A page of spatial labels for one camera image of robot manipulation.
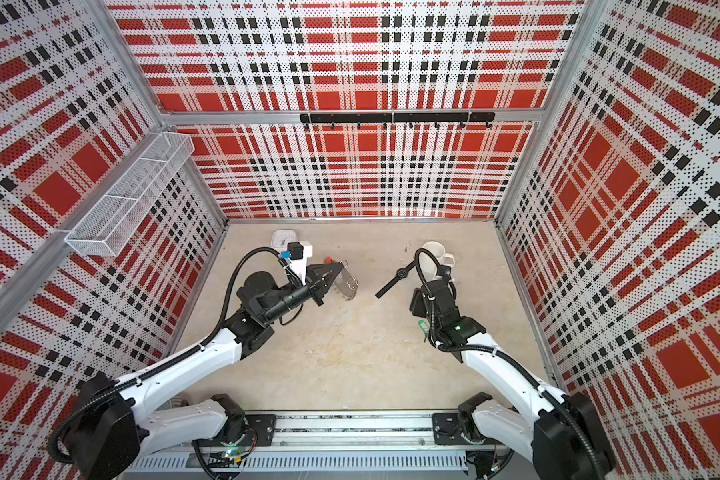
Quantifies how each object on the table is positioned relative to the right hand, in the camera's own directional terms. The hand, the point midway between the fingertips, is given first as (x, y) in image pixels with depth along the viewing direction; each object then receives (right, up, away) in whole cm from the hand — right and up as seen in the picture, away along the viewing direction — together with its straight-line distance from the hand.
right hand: (424, 295), depth 84 cm
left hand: (-22, +9, -13) cm, 27 cm away
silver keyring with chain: (-21, +5, -12) cm, 25 cm away
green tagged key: (+2, -11, +7) cm, 13 cm away
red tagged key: (-26, +10, -9) cm, 29 cm away
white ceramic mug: (+4, +8, +17) cm, 19 cm away
